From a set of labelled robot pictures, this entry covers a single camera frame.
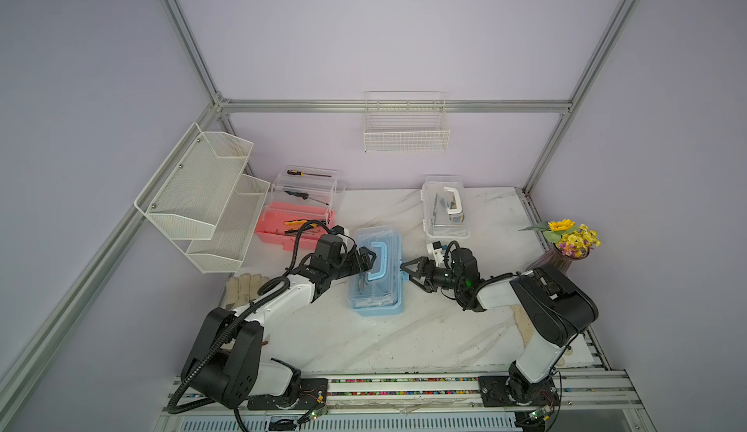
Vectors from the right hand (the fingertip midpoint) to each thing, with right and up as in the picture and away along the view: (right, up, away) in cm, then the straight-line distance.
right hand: (406, 275), depth 89 cm
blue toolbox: (-8, -3, -6) cm, 11 cm away
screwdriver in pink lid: (-39, +35, +22) cm, 57 cm away
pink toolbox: (-39, +26, +19) cm, 51 cm away
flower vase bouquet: (+42, +12, -14) cm, 46 cm away
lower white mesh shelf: (-56, +7, 0) cm, 57 cm away
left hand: (-13, +4, -1) cm, 13 cm away
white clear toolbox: (+16, +22, +14) cm, 30 cm away
